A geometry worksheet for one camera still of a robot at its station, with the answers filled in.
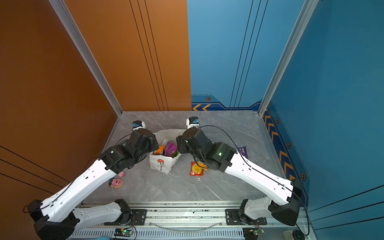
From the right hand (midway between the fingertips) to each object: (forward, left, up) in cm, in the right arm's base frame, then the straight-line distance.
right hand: (178, 139), depth 66 cm
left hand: (+4, +11, -4) cm, 13 cm away
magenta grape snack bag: (+5, +7, -17) cm, 19 cm away
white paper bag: (-5, +10, -14) cm, 18 cm away
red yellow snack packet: (-1, -7, -30) cm, 30 cm away
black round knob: (-33, -49, -22) cm, 63 cm away
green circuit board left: (-31, +28, -32) cm, 53 cm away
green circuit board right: (-31, -34, -34) cm, 57 cm away
